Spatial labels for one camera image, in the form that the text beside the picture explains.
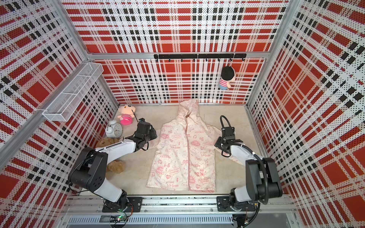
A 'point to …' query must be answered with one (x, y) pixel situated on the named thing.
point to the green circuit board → (121, 218)
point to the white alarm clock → (113, 129)
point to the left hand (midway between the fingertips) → (155, 131)
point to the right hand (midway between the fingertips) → (221, 143)
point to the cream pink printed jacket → (184, 151)
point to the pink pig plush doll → (127, 112)
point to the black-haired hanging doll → (228, 75)
